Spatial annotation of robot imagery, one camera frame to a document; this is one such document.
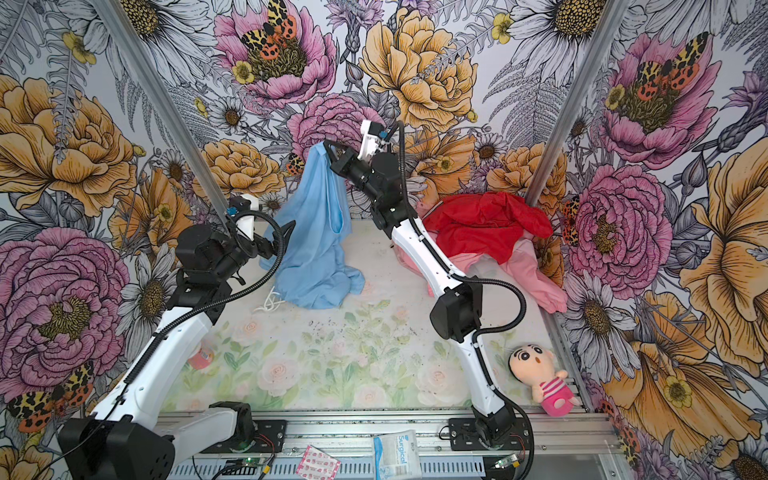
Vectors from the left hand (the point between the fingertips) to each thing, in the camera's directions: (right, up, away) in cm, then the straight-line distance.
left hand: (278, 222), depth 73 cm
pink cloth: (+72, -11, +30) cm, 79 cm away
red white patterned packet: (+10, -57, -2) cm, 57 cm away
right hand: (+10, +17, -1) cm, 20 cm away
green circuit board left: (-6, -56, -1) cm, 56 cm away
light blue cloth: (+3, -14, +22) cm, 26 cm away
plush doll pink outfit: (+64, -36, +5) cm, 74 cm away
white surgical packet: (+28, -55, -1) cm, 62 cm away
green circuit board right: (+55, -56, -1) cm, 79 cm away
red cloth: (+59, +2, +29) cm, 66 cm away
